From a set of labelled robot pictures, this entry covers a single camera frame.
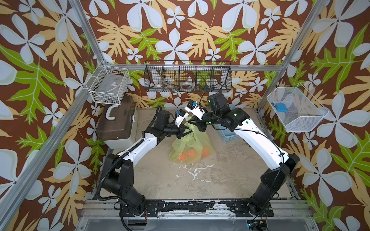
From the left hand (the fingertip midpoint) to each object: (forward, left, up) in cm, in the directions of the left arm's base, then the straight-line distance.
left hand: (192, 128), depth 79 cm
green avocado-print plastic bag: (-8, 0, -8) cm, 11 cm away
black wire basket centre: (+40, +2, +8) cm, 40 cm away
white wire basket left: (+25, +51, +11) cm, 58 cm away
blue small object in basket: (+14, -54, +3) cm, 56 cm away
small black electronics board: (-42, -35, -24) cm, 60 cm away
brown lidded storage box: (+10, +49, -10) cm, 51 cm away
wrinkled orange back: (-10, +5, -14) cm, 18 cm away
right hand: (-1, +2, +9) cm, 9 cm away
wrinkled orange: (-10, 0, -9) cm, 14 cm away
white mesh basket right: (+7, -61, +7) cm, 62 cm away
